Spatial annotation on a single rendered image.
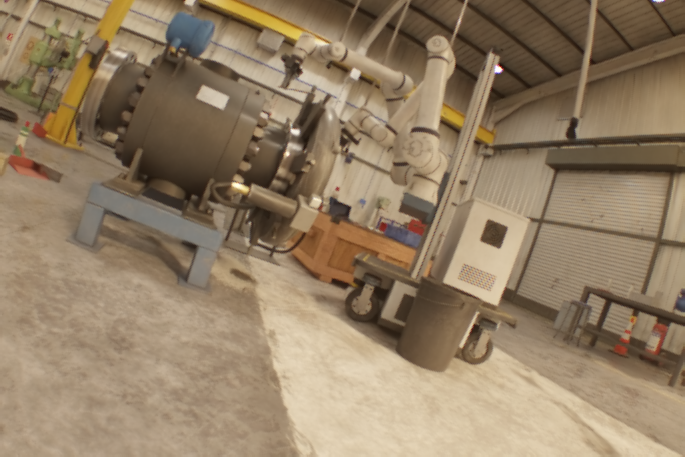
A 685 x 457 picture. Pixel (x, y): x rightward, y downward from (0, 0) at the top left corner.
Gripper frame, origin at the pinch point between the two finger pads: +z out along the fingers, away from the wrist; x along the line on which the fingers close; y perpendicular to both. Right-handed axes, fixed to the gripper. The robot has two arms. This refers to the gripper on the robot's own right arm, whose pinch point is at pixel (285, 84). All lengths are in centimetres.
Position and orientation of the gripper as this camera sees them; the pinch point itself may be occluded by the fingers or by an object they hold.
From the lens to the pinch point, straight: 209.6
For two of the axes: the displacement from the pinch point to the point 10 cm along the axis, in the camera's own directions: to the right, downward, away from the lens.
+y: 9.2, 3.1, -2.6
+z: -3.4, 9.3, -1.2
